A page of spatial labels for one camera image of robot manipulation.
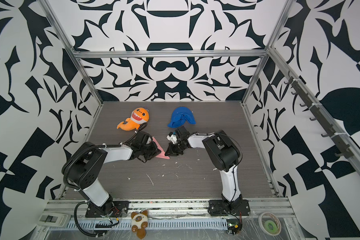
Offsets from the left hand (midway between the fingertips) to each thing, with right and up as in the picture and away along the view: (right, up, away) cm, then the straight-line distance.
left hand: (163, 148), depth 93 cm
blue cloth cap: (+10, +20, +12) cm, 25 cm away
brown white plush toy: (-8, -29, -24) cm, 38 cm away
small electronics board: (+36, -32, -21) cm, 53 cm away
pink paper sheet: (-1, -4, -1) cm, 4 cm away
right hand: (+2, -3, 0) cm, 4 cm away
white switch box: (-48, -28, -23) cm, 60 cm away
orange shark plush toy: (-17, +19, +8) cm, 27 cm away
